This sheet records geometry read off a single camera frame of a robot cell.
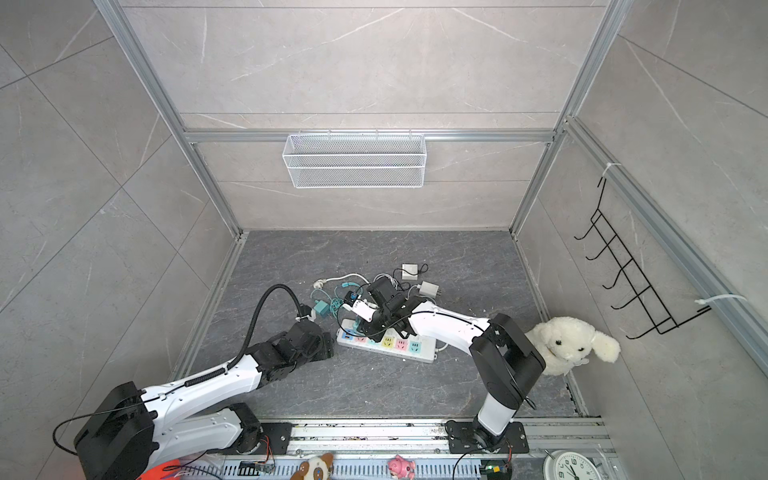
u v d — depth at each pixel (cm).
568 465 67
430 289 101
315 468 67
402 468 67
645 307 62
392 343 88
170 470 63
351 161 101
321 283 102
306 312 76
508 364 44
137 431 40
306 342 65
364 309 76
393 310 67
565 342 70
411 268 105
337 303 95
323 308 95
